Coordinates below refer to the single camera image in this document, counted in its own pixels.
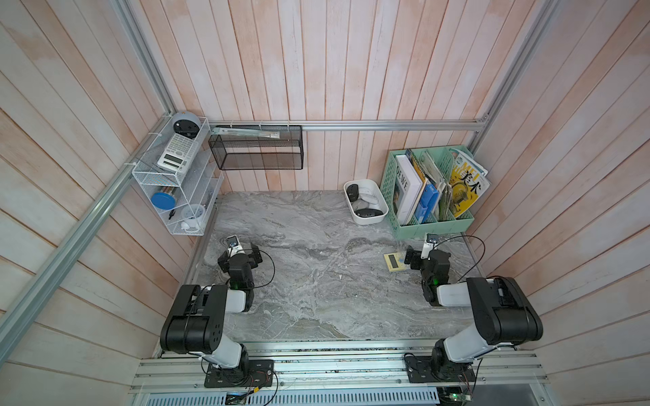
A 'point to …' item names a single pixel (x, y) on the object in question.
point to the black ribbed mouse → (365, 212)
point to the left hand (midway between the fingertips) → (241, 248)
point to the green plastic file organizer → (435, 167)
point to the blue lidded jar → (164, 200)
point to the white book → (407, 189)
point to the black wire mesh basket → (257, 147)
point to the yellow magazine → (469, 182)
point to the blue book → (427, 203)
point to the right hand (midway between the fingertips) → (422, 244)
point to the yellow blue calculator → (395, 261)
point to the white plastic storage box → (370, 196)
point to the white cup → (192, 215)
